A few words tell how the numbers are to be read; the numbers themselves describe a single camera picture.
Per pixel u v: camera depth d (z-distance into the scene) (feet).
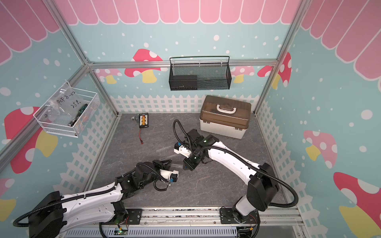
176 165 2.55
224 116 3.01
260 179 1.41
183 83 2.87
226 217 2.44
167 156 3.15
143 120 3.72
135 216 2.43
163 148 3.29
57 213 1.36
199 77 3.00
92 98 2.48
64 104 2.31
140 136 3.52
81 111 2.43
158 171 2.26
